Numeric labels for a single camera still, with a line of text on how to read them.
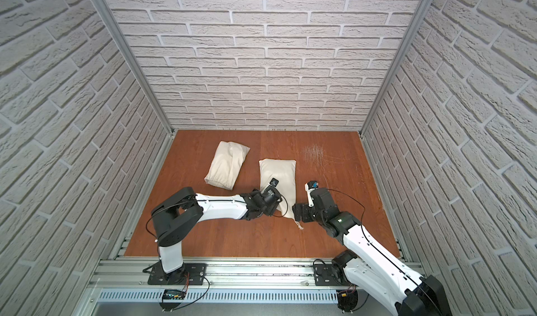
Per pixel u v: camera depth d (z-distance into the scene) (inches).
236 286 29.3
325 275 28.9
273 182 31.9
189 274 29.0
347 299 27.4
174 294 28.3
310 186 29.1
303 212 28.3
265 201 28.3
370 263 19.2
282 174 38.2
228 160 38.6
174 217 19.6
